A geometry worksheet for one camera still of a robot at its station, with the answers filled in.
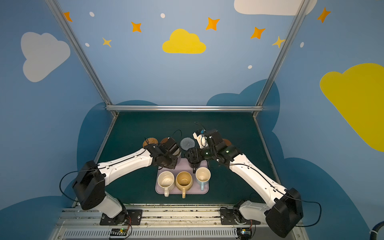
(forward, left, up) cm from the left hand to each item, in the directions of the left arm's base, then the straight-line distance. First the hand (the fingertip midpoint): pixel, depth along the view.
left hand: (173, 162), depth 85 cm
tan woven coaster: (+20, +19, -8) cm, 29 cm away
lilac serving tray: (+2, -5, -9) cm, 10 cm away
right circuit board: (-32, -38, -12) cm, 51 cm away
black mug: (+2, -12, -9) cm, 15 cm away
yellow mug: (-8, -6, -8) cm, 13 cm away
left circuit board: (-33, +25, -12) cm, 43 cm away
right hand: (0, -11, +12) cm, 16 cm away
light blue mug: (-5, -17, -8) cm, 19 cm away
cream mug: (-8, +4, -8) cm, 12 cm away
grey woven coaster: (+19, -7, -8) cm, 22 cm away
